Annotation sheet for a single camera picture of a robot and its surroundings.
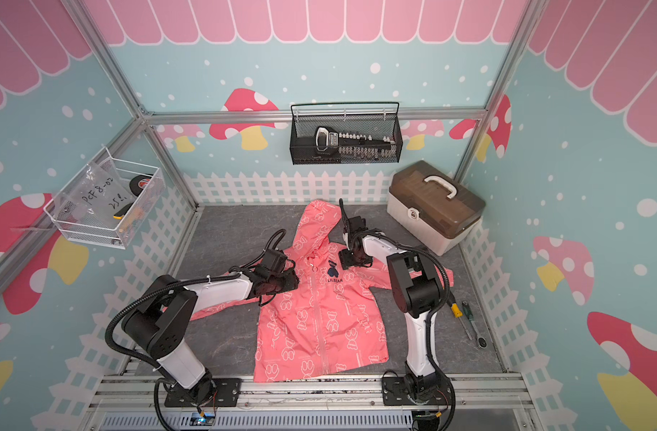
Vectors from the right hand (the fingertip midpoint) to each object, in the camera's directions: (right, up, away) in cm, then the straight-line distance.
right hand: (351, 261), depth 102 cm
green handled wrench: (+40, -23, -19) cm, 49 cm away
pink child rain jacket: (-7, -18, -14) cm, 24 cm away
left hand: (-21, -8, -7) cm, 23 cm away
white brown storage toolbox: (+28, +19, -8) cm, 35 cm away
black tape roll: (-65, +26, -22) cm, 73 cm away
